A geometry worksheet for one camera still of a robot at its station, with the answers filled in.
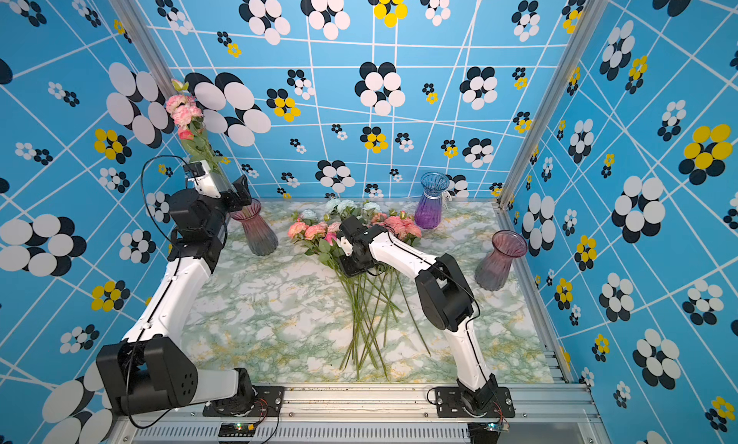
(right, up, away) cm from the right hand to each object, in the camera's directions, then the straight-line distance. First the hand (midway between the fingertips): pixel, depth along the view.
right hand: (350, 271), depth 93 cm
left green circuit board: (-27, -37, -21) cm, 50 cm away
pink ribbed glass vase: (+47, -1, +1) cm, 47 cm away
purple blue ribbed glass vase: (+27, +20, +7) cm, 34 cm away
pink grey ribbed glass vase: (-31, +11, +3) cm, 33 cm away
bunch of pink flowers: (+8, -9, -1) cm, 12 cm away
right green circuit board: (+35, -35, -25) cm, 55 cm away
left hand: (-30, +28, -18) cm, 45 cm away
